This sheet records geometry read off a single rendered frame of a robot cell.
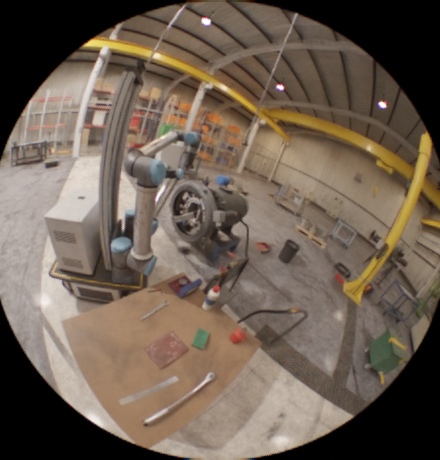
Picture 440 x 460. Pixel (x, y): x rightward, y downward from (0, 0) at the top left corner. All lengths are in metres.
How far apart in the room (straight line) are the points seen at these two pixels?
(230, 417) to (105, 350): 1.02
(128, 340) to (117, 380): 0.25
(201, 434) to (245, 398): 0.48
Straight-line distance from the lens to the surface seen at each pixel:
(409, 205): 3.94
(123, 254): 1.10
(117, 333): 0.99
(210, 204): 1.62
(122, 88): 1.03
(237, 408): 1.52
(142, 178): 0.76
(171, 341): 0.96
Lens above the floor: 1.39
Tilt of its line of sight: 27 degrees down
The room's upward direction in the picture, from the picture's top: 21 degrees clockwise
